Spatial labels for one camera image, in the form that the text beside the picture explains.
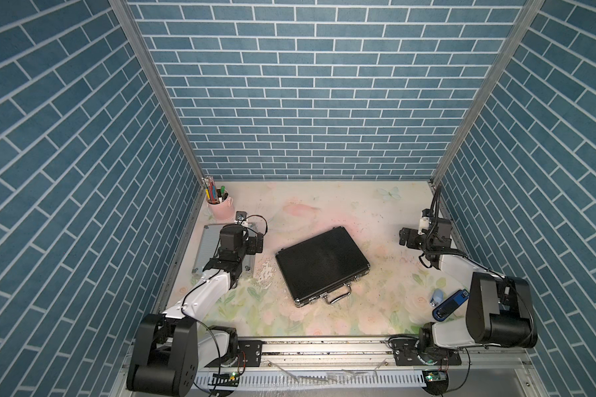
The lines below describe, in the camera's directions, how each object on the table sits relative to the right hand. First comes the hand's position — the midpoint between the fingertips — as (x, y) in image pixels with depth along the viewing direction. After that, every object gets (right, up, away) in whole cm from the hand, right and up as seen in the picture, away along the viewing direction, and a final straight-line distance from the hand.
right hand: (415, 233), depth 94 cm
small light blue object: (+2, -20, -12) cm, 24 cm away
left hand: (-61, +1, -6) cm, 62 cm away
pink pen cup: (-78, +11, +7) cm, 79 cm away
